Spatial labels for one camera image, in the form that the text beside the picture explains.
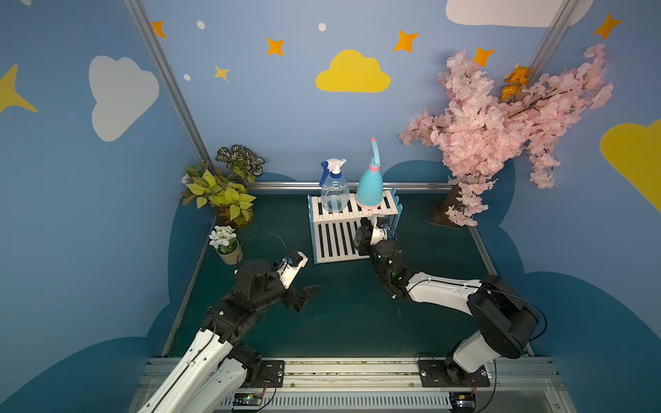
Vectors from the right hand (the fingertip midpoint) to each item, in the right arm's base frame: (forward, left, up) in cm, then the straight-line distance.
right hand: (370, 225), depth 86 cm
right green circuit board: (-46, -27, -21) cm, 57 cm away
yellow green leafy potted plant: (+17, +57, -1) cm, 60 cm away
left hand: (-20, +19, +2) cm, 28 cm away
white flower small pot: (-4, +52, -7) cm, 52 cm away
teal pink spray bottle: (+2, +2, +15) cm, 15 cm away
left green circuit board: (-49, +34, -20) cm, 63 cm away
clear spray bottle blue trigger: (0, +12, +15) cm, 19 cm away
